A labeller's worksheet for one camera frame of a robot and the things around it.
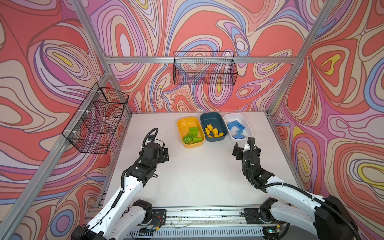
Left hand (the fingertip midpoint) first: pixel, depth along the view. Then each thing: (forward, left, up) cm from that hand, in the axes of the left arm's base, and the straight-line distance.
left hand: (159, 149), depth 81 cm
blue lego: (+30, -51, -14) cm, 61 cm away
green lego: (+24, -19, -15) cm, 34 cm away
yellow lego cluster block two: (+20, -38, -14) cm, 45 cm away
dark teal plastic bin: (+33, -36, -13) cm, 51 cm away
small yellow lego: (+18, -31, -13) cm, 38 cm away
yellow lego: (+26, -31, -13) cm, 42 cm away
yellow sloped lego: (+22, -29, -13) cm, 38 cm away
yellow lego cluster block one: (+22, -34, -13) cm, 43 cm away
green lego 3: (+16, -15, -14) cm, 26 cm away
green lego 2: (+19, -18, -13) cm, 29 cm away
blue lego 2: (+18, -51, -13) cm, 55 cm away
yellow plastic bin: (+31, -12, -14) cm, 36 cm away
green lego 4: (+15, -21, -13) cm, 29 cm away
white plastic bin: (+27, -52, -14) cm, 60 cm away
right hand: (+2, -48, -2) cm, 48 cm away
